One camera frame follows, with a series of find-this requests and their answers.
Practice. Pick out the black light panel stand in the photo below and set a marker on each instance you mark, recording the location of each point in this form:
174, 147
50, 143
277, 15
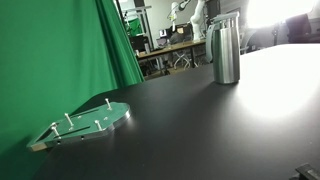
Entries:
275, 35

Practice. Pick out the black office chair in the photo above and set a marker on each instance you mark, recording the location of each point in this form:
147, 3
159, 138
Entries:
298, 28

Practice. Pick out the stainless steel thermos flask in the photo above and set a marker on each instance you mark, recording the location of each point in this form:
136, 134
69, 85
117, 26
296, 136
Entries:
226, 53

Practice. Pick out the wooden background table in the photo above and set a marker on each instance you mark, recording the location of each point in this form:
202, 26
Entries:
173, 47

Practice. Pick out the green backdrop cloth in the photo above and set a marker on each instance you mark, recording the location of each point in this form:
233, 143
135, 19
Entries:
50, 60

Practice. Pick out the black camera mount piece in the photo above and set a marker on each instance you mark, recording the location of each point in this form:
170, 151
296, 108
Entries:
306, 172

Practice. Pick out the background computer monitor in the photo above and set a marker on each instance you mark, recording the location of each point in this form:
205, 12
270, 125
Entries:
180, 30

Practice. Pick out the steel bolt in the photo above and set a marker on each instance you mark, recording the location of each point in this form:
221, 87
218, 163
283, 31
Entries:
108, 104
55, 130
68, 120
98, 125

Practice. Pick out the thermos flask hinged lid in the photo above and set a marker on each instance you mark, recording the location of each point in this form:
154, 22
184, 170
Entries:
226, 16

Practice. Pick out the small green background screen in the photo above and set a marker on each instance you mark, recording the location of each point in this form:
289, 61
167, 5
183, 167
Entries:
134, 27

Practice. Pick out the aluminium mounting plate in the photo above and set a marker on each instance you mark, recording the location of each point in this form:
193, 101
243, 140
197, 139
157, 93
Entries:
83, 128

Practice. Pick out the bright LED light panel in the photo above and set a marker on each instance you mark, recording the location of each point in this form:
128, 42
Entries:
280, 11

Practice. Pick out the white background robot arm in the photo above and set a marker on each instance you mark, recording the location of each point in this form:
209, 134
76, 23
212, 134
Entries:
198, 20

